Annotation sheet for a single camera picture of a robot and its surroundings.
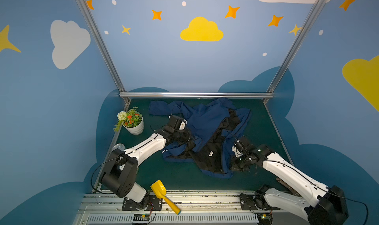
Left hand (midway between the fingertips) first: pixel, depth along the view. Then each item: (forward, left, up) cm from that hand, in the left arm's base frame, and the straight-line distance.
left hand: (195, 136), depth 85 cm
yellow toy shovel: (-27, +19, -13) cm, 35 cm away
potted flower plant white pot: (+8, +39, +4) cm, 39 cm away
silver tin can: (-4, +46, -7) cm, 47 cm away
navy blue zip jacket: (+14, -14, -9) cm, 21 cm away
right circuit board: (-38, -35, -16) cm, 54 cm away
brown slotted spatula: (-33, -31, +21) cm, 50 cm away
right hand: (-16, -19, -4) cm, 25 cm away
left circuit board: (-39, +27, -17) cm, 50 cm away
